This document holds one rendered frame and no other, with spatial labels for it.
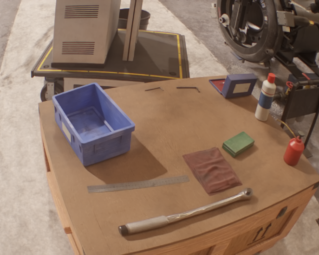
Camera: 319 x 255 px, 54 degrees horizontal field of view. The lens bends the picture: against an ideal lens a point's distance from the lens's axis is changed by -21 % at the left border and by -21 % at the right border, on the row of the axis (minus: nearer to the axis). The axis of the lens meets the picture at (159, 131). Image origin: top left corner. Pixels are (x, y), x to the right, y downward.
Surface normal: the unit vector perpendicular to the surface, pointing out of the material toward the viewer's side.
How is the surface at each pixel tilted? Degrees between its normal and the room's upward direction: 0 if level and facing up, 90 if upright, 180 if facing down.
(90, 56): 90
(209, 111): 0
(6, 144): 0
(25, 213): 0
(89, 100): 90
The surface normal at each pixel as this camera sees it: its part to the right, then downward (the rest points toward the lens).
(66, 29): -0.02, 0.62
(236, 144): 0.12, -0.77
